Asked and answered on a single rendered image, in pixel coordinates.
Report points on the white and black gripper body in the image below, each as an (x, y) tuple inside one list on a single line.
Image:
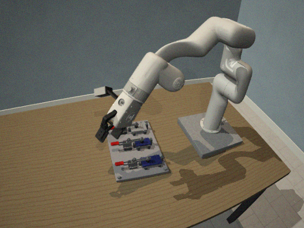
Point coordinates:
[(127, 108)]

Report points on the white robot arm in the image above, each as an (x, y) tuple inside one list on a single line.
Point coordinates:
[(155, 67)]

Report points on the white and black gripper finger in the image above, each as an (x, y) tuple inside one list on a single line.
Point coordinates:
[(116, 132), (103, 130)]

